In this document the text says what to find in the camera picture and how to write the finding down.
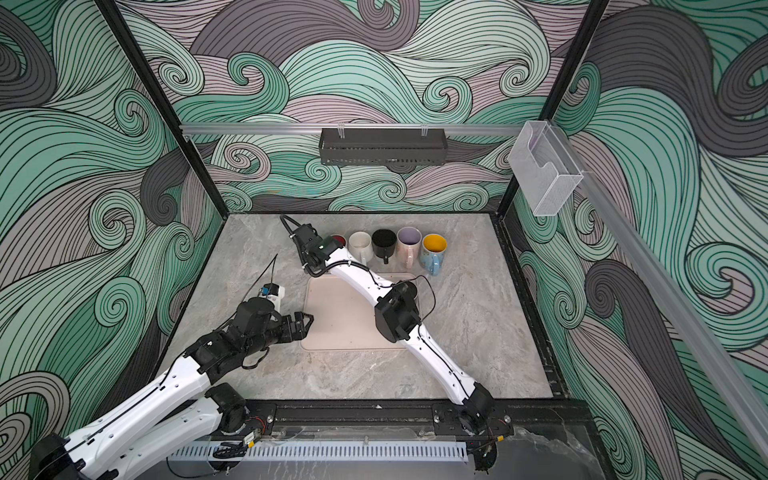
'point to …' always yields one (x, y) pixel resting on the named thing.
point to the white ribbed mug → (360, 246)
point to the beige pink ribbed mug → (408, 245)
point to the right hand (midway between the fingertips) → (315, 258)
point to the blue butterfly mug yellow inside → (432, 250)
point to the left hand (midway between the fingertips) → (302, 318)
